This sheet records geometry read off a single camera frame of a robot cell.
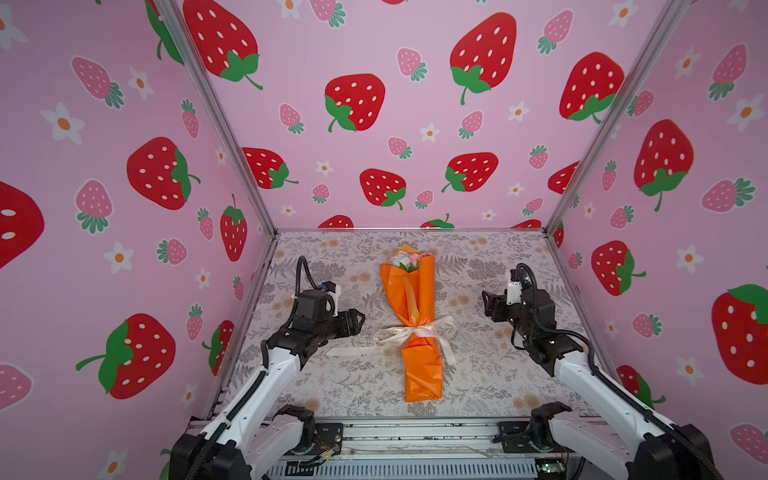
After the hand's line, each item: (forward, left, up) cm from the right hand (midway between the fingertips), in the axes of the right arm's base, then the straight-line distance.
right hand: (493, 291), depth 83 cm
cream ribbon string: (-5, +12, -17) cm, 22 cm away
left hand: (-11, +38, -3) cm, 40 cm away
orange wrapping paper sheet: (-1, +23, -3) cm, 23 cm away
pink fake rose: (+19, +23, -10) cm, 31 cm away
